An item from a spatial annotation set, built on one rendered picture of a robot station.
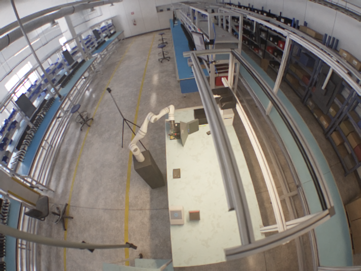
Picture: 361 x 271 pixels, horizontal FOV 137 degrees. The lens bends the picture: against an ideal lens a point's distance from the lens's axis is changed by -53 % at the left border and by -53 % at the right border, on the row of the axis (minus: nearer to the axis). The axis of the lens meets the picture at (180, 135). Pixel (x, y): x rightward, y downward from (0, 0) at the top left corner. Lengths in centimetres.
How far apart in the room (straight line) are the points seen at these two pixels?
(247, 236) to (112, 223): 257
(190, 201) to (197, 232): 33
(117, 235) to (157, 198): 102
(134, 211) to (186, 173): 143
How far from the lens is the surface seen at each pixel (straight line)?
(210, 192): 157
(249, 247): 59
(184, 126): 173
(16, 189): 447
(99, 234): 308
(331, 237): 229
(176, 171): 167
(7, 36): 393
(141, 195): 279
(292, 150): 222
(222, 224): 153
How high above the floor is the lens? 251
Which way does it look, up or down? 52 degrees down
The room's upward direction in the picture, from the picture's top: 11 degrees counter-clockwise
